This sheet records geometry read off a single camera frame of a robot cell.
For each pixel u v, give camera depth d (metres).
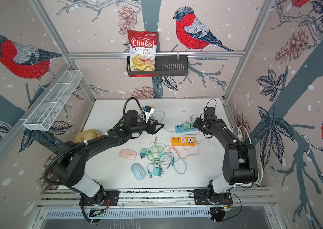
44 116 0.71
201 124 0.81
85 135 0.92
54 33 0.81
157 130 0.77
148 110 0.75
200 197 0.73
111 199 0.73
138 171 0.80
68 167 0.44
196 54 1.90
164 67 1.07
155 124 0.74
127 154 0.88
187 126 0.96
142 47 0.83
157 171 0.81
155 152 0.91
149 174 0.81
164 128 0.79
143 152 0.87
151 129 0.74
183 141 0.92
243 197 0.74
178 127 1.00
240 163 0.45
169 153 0.89
